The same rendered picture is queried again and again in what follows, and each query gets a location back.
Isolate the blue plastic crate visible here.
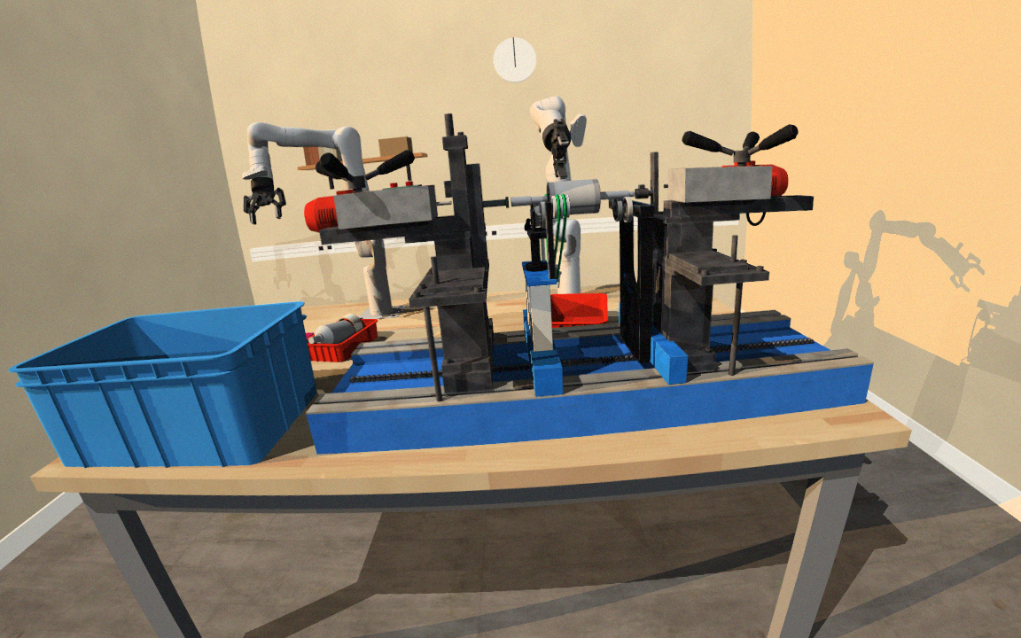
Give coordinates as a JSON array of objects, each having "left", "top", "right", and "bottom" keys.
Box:
[{"left": 8, "top": 301, "right": 317, "bottom": 468}]

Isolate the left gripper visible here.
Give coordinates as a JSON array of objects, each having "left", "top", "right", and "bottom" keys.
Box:
[{"left": 542, "top": 119, "right": 571, "bottom": 179}]

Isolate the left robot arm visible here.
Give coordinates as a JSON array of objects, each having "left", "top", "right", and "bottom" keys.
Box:
[{"left": 530, "top": 97, "right": 587, "bottom": 294}]

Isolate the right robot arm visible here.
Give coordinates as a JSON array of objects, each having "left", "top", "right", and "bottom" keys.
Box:
[{"left": 242, "top": 122, "right": 393, "bottom": 315}]

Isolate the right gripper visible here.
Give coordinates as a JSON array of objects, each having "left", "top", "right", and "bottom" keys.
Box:
[{"left": 244, "top": 176, "right": 286, "bottom": 225}]

